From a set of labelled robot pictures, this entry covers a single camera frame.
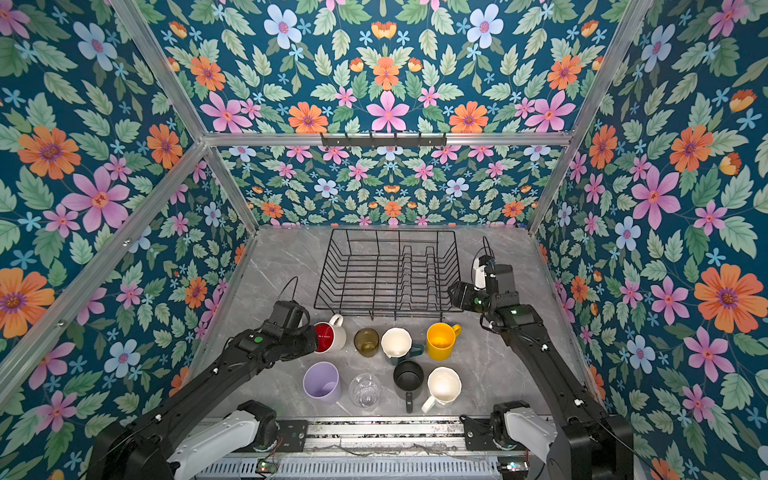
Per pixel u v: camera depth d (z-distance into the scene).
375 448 0.72
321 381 0.81
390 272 1.05
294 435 0.73
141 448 0.43
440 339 0.88
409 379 0.82
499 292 0.60
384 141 0.92
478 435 0.73
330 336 0.78
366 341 0.89
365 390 0.81
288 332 0.65
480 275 0.73
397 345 0.86
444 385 0.80
